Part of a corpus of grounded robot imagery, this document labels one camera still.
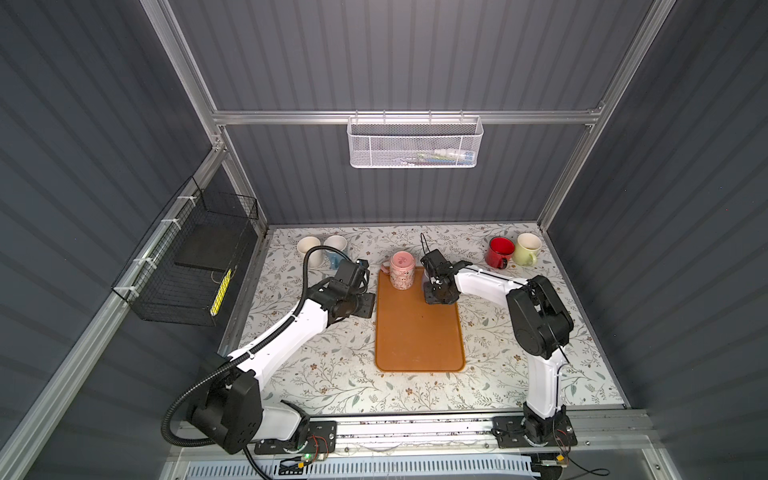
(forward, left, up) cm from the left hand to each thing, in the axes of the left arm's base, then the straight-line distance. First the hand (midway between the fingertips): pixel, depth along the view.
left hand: (365, 301), depth 85 cm
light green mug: (+19, -55, -2) cm, 58 cm away
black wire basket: (+1, +45, +15) cm, 47 cm away
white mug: (+22, +17, -6) cm, 29 cm away
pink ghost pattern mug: (+12, -11, -1) cm, 16 cm away
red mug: (+23, -48, -9) cm, 54 cm away
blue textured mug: (+28, +10, -5) cm, 30 cm away
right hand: (+7, -23, -12) cm, 27 cm away
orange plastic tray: (-5, -14, -13) cm, 20 cm away
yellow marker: (-8, +33, +15) cm, 37 cm away
